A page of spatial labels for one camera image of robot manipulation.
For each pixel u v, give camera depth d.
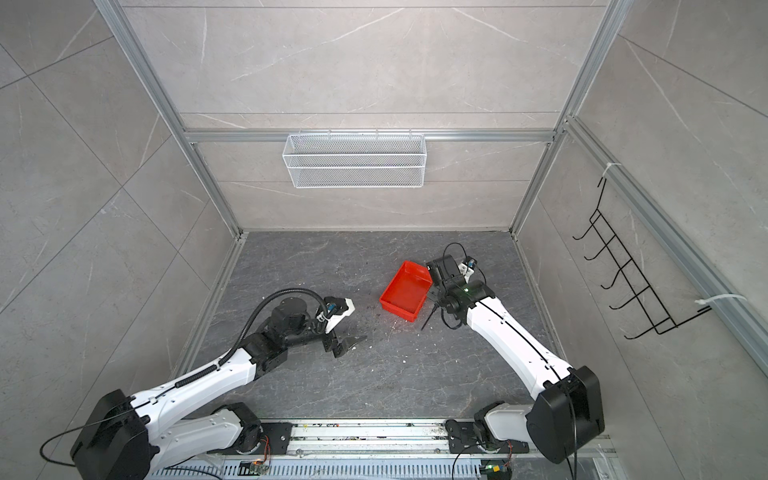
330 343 0.67
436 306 0.81
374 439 0.75
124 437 0.39
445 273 0.62
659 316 0.60
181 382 0.46
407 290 1.05
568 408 0.39
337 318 0.66
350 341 0.68
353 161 1.01
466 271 0.71
